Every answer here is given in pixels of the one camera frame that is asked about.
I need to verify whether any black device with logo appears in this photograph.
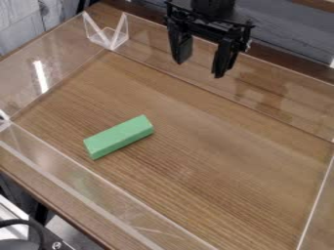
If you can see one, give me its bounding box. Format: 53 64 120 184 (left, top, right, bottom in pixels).
28 220 76 250

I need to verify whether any black cable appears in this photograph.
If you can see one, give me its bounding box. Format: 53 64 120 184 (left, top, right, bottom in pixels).
0 218 47 250

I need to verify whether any clear acrylic corner bracket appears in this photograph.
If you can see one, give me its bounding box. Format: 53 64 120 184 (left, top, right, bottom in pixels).
83 12 130 51

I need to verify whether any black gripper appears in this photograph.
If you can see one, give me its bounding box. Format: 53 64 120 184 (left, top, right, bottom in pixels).
164 0 254 78

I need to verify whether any green rectangular block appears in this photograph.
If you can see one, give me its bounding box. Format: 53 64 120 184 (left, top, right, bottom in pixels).
83 115 154 160

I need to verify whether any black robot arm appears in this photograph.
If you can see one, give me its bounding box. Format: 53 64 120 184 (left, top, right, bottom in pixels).
164 0 254 78

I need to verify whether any clear acrylic tray enclosure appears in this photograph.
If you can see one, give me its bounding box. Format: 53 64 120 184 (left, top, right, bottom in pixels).
0 15 334 250

